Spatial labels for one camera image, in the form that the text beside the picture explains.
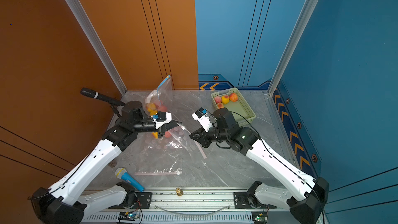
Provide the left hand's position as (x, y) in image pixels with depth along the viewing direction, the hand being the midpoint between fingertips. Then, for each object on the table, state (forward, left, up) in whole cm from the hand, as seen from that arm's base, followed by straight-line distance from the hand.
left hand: (181, 120), depth 66 cm
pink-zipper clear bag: (-12, +9, -31) cm, 35 cm away
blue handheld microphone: (-14, +32, -28) cm, 45 cm away
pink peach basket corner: (+35, -19, -26) cm, 48 cm away
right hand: (-5, -5, -4) cm, 8 cm away
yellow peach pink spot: (+37, -24, -27) cm, 52 cm away
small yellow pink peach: (+30, -20, -26) cm, 44 cm away
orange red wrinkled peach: (+39, -30, -27) cm, 56 cm away
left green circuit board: (-32, +25, -32) cm, 52 cm away
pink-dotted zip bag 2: (-7, -4, -10) cm, 13 cm away
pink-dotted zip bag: (+4, +15, -30) cm, 34 cm away
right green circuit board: (-31, -36, -33) cm, 58 cm away
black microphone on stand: (+18, +48, -3) cm, 51 cm away
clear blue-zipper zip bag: (+24, +17, -13) cm, 32 cm away
